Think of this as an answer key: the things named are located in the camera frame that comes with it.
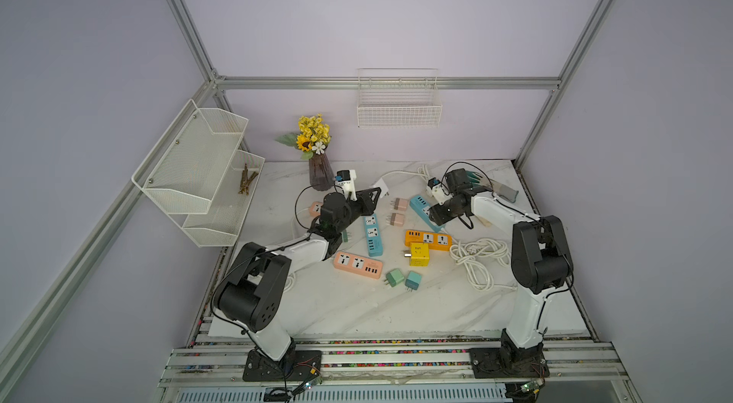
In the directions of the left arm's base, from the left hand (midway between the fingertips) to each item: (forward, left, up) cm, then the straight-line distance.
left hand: (379, 192), depth 87 cm
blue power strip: (-6, +2, -17) cm, 18 cm away
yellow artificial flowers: (+18, +22, +7) cm, 29 cm away
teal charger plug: (-21, -10, -17) cm, 29 cm away
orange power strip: (-7, -19, -17) cm, 27 cm away
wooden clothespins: (+9, +46, -5) cm, 47 cm away
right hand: (+2, -23, -15) cm, 27 cm away
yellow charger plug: (-14, -13, -15) cm, 24 cm away
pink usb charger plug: (+8, -9, -17) cm, 20 cm away
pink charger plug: (+2, -7, -17) cm, 19 cm away
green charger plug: (-20, -5, -18) cm, 27 cm away
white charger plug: (+1, -1, +1) cm, 2 cm away
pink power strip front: (-16, +7, -17) cm, 24 cm away
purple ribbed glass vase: (+21, +23, -12) cm, 33 cm away
